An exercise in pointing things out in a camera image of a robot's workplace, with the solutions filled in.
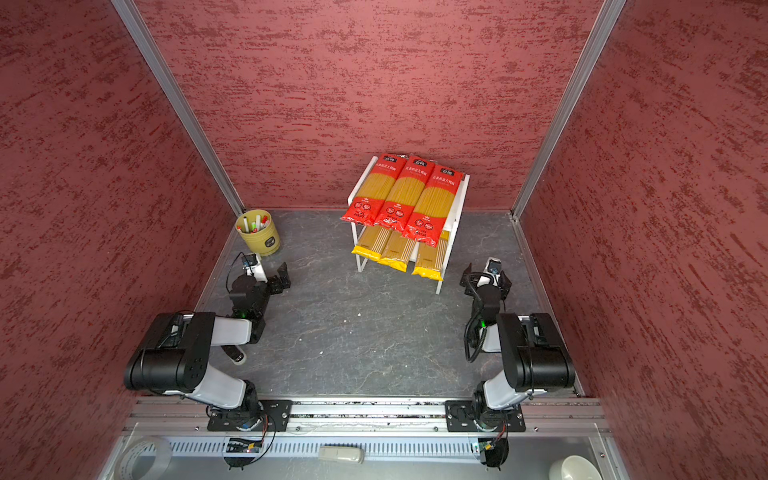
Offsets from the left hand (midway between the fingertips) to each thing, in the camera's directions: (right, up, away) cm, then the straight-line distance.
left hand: (272, 270), depth 93 cm
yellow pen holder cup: (-5, +13, +2) cm, 14 cm away
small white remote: (+28, -38, -27) cm, 55 cm away
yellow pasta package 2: (+40, +6, -8) cm, 41 cm away
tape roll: (-14, -41, -26) cm, 51 cm away
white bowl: (+78, -39, -31) cm, 92 cm away
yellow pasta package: (+50, +4, -8) cm, 51 cm away
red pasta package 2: (+49, +18, -19) cm, 56 cm away
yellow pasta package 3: (+33, +9, -5) cm, 34 cm away
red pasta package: (+42, +21, -17) cm, 50 cm away
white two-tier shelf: (+53, +13, -22) cm, 59 cm away
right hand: (+67, 0, -2) cm, 68 cm away
